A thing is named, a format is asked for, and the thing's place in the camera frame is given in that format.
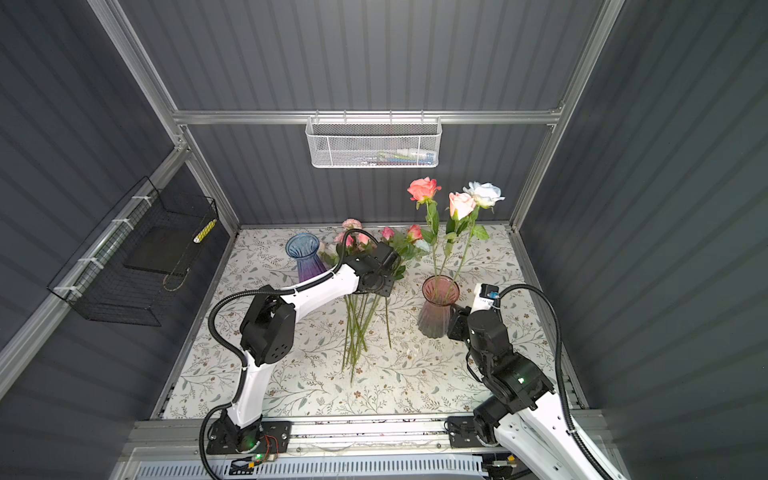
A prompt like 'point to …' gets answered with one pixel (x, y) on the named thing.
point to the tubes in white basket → (401, 157)
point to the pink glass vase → (439, 292)
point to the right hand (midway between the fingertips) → (460, 309)
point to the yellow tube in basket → (204, 231)
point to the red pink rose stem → (406, 248)
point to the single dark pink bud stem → (388, 234)
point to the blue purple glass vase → (303, 247)
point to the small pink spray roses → (359, 306)
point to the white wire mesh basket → (374, 142)
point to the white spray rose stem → (420, 245)
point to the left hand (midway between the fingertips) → (385, 284)
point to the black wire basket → (152, 230)
